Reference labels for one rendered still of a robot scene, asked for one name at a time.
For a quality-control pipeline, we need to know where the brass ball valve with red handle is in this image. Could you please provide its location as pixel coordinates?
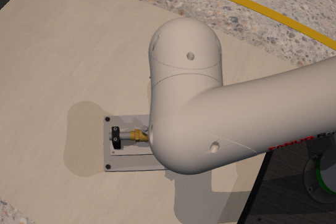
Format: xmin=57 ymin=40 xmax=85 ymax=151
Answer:
xmin=109 ymin=125 xmax=153 ymax=156

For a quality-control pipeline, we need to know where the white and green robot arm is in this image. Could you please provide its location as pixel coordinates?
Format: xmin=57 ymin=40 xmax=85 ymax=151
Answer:
xmin=148 ymin=17 xmax=336 ymax=204

